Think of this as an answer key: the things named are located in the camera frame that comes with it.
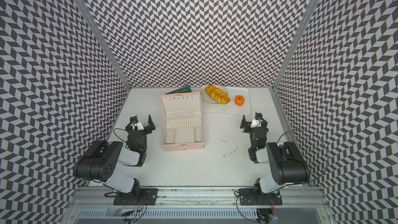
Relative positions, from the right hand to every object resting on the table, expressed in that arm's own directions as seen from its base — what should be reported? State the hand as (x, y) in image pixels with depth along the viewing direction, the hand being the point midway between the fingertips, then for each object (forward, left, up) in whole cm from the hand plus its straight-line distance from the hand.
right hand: (252, 118), depth 90 cm
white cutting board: (+14, +10, -9) cm, 19 cm away
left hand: (-1, +64, +2) cm, 64 cm away
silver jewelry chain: (-18, +15, -10) cm, 25 cm away
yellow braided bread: (+23, +19, -4) cm, 30 cm away
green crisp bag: (+31, +43, -7) cm, 53 cm away
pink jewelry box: (+3, +41, 0) cm, 41 cm away
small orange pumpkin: (+17, +4, -5) cm, 18 cm away
